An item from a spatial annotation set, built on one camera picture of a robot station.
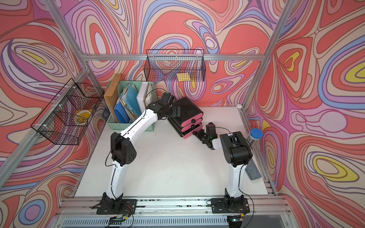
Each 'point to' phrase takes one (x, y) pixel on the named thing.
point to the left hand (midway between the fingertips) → (175, 111)
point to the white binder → (141, 96)
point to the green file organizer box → (150, 96)
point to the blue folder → (121, 113)
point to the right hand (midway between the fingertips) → (195, 135)
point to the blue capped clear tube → (254, 138)
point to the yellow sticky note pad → (183, 77)
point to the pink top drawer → (192, 120)
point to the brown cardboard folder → (111, 94)
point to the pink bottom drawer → (187, 135)
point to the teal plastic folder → (132, 100)
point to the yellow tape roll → (81, 116)
